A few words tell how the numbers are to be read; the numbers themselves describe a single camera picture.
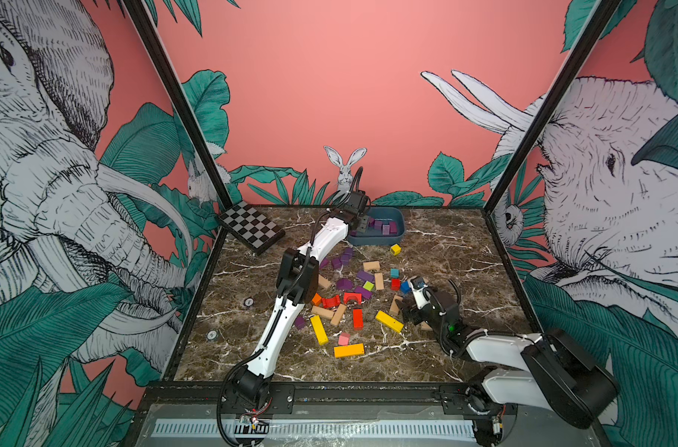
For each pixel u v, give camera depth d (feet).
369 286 3.14
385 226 3.65
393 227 3.67
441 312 2.18
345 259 3.38
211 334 2.81
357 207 2.82
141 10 2.29
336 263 3.32
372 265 3.32
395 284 3.15
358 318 2.89
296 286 2.17
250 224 3.64
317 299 2.97
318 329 2.82
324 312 2.96
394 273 3.29
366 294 3.10
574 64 2.56
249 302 3.04
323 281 3.19
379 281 3.21
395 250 3.42
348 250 3.50
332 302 2.99
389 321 2.89
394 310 2.88
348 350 2.72
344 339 2.76
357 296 2.99
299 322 2.83
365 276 3.22
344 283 3.16
